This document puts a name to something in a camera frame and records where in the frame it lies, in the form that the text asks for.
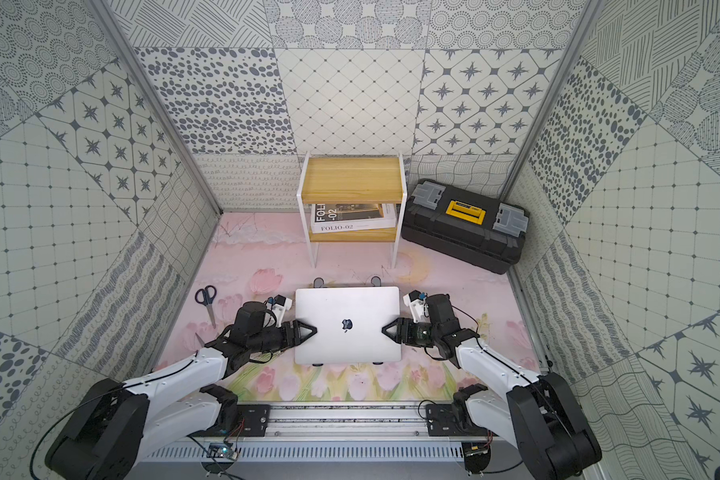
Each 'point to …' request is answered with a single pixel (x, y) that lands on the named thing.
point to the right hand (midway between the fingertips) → (390, 334)
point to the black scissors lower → (201, 340)
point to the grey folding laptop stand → (375, 282)
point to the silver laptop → (349, 322)
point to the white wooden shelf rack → (352, 200)
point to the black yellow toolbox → (465, 224)
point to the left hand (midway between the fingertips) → (310, 326)
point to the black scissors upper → (205, 297)
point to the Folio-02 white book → (343, 217)
